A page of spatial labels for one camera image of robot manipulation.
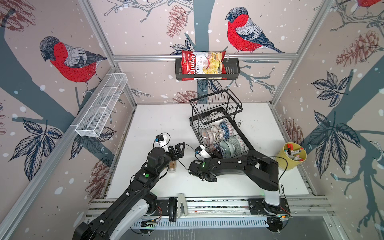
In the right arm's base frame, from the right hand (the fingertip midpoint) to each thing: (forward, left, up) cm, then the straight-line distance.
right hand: (217, 153), depth 84 cm
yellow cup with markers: (+2, -44, -1) cm, 44 cm away
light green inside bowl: (+2, -7, +2) cm, 7 cm away
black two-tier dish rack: (+12, +3, +17) cm, 21 cm away
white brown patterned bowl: (+13, -1, +2) cm, 13 cm away
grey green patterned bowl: (+5, -13, +2) cm, 14 cm away
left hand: (-1, +21, +10) cm, 23 cm away
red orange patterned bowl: (0, +1, +4) cm, 4 cm away
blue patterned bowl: (+16, -7, +2) cm, 18 cm away
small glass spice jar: (-7, +26, -4) cm, 27 cm away
